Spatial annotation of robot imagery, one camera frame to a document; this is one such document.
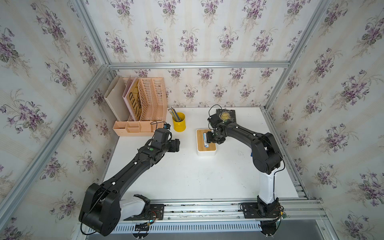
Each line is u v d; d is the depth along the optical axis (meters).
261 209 0.65
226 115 1.14
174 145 0.75
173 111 0.96
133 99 0.95
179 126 1.01
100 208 0.39
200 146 0.91
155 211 0.73
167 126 0.75
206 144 0.92
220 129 0.71
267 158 0.52
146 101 1.15
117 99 0.93
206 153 0.91
